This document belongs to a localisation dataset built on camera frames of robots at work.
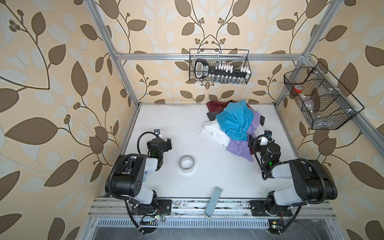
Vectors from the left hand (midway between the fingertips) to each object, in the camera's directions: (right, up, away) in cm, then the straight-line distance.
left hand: (161, 138), depth 94 cm
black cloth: (+34, +14, +16) cm, 40 cm away
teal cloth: (+47, +12, -3) cm, 49 cm away
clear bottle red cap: (+84, +20, -16) cm, 87 cm away
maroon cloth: (+36, +23, +26) cm, 50 cm away
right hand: (+61, +1, -4) cm, 61 cm away
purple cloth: (+50, -5, -7) cm, 51 cm away
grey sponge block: (+32, -31, -18) cm, 48 cm away
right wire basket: (+86, +21, -21) cm, 91 cm away
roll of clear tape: (+17, -14, -6) cm, 23 cm away
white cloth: (+33, +5, +4) cm, 33 cm away
